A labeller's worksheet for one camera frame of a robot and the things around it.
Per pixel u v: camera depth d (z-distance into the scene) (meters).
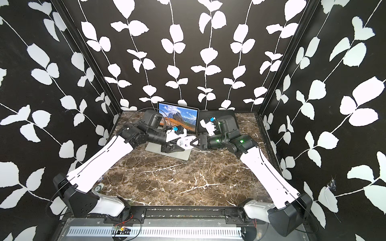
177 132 0.57
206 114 1.32
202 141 0.60
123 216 0.65
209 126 0.64
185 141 0.67
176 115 1.02
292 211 0.37
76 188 0.39
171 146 0.61
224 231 0.70
